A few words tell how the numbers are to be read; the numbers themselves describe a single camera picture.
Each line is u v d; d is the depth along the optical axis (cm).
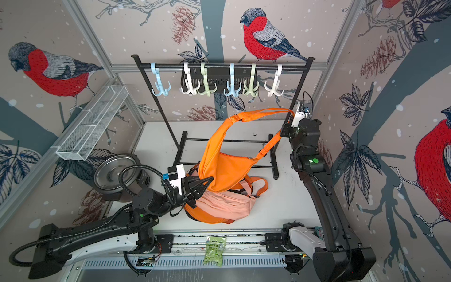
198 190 53
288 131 62
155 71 62
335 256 36
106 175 77
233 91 68
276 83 67
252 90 70
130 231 50
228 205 71
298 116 59
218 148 52
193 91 69
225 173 63
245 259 78
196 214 73
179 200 51
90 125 78
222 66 61
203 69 60
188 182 53
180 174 49
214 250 71
